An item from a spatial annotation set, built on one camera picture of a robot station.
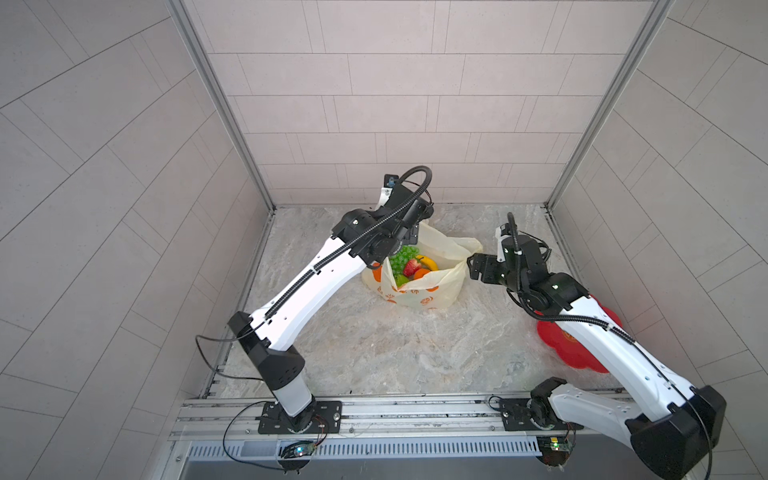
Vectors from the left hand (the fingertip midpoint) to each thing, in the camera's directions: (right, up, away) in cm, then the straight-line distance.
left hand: (398, 220), depth 71 cm
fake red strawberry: (+4, -15, +25) cm, 29 cm away
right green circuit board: (+37, -52, -2) cm, 64 cm away
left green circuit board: (-22, -51, -5) cm, 56 cm away
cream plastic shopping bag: (+11, -19, +10) cm, 24 cm away
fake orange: (+7, -16, +23) cm, 29 cm away
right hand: (+21, -11, +7) cm, 24 cm away
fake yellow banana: (+11, -14, +26) cm, 31 cm away
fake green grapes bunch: (+2, -10, +27) cm, 29 cm away
